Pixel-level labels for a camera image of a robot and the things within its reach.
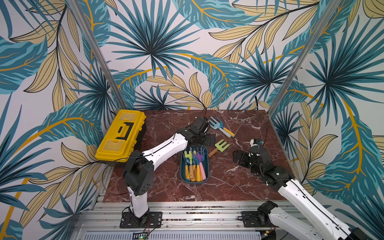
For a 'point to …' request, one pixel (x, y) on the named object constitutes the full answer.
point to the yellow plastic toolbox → (124, 137)
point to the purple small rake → (199, 156)
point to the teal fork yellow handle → (221, 125)
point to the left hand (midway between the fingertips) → (208, 141)
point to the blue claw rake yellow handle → (199, 175)
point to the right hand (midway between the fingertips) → (240, 154)
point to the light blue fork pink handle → (217, 126)
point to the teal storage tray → (182, 165)
